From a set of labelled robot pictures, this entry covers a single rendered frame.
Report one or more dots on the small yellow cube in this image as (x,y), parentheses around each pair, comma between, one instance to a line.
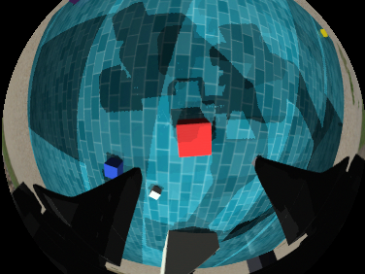
(324,34)

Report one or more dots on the red block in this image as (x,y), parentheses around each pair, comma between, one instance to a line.
(195,137)

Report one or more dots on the blue block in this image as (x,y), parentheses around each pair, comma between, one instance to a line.
(113,167)

